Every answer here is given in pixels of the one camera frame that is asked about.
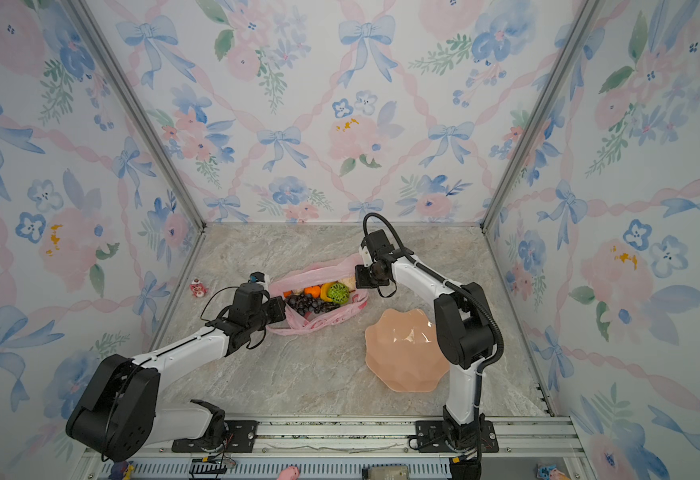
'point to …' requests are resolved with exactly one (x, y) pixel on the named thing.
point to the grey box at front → (388, 472)
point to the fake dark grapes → (306, 304)
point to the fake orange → (313, 290)
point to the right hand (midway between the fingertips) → (359, 278)
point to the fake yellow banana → (324, 291)
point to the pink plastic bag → (333, 271)
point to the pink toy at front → (290, 473)
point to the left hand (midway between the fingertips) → (288, 300)
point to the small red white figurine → (197, 288)
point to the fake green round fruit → (338, 293)
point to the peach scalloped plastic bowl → (404, 351)
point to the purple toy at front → (118, 470)
